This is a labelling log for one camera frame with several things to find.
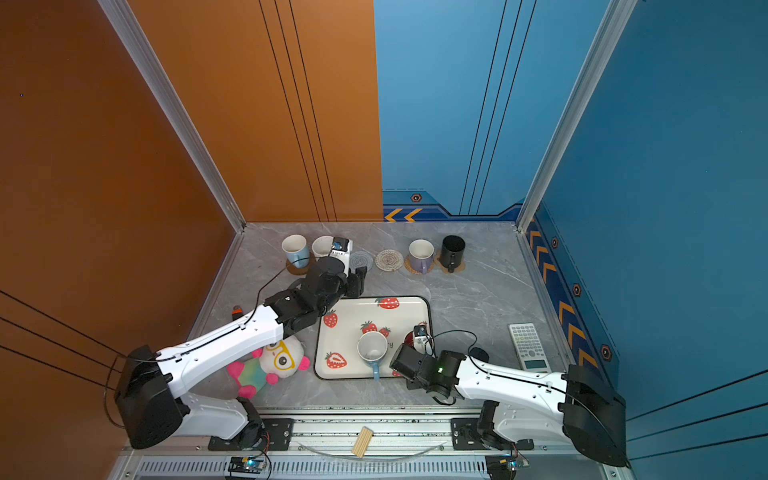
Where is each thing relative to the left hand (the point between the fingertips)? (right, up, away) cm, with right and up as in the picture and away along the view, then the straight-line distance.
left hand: (360, 265), depth 79 cm
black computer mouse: (+34, -26, +7) cm, 43 cm away
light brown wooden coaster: (-24, -3, +24) cm, 34 cm away
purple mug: (+19, +3, +27) cm, 33 cm away
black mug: (+29, +4, +21) cm, 35 cm away
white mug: (-16, +5, +24) cm, 29 cm away
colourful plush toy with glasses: (-22, -25, 0) cm, 33 cm away
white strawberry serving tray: (-8, -21, +13) cm, 26 cm away
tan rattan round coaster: (+14, -2, +28) cm, 31 cm away
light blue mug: (-23, +4, +20) cm, 31 cm away
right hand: (+14, -30, +2) cm, 33 cm away
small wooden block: (+1, -43, -6) cm, 43 cm away
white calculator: (+48, -24, +8) cm, 55 cm away
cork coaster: (+27, -3, +26) cm, 38 cm away
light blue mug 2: (+3, -24, +6) cm, 25 cm away
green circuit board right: (+35, -48, -8) cm, 60 cm away
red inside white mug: (+13, -20, +2) cm, 24 cm away
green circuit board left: (-27, -47, -8) cm, 55 cm away
